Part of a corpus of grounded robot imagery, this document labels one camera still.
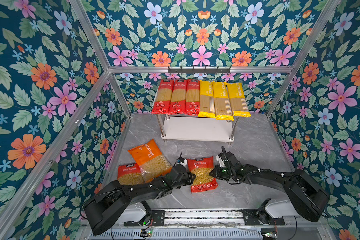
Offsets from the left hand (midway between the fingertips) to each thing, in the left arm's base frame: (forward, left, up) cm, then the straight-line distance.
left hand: (198, 175), depth 81 cm
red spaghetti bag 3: (+32, +1, +29) cm, 43 cm away
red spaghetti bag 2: (+28, +9, +30) cm, 41 cm away
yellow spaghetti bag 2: (+28, -14, +29) cm, 42 cm away
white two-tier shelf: (+34, +6, +1) cm, 34 cm away
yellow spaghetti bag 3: (+24, -22, +29) cm, 44 cm away
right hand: (+2, -6, -3) cm, 7 cm away
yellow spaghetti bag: (+26, -6, +29) cm, 40 cm away
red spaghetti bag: (+27, +17, +30) cm, 43 cm away
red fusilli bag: (+5, -2, -2) cm, 6 cm away
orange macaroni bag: (+10, +27, -3) cm, 29 cm away
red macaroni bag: (+4, +39, -3) cm, 39 cm away
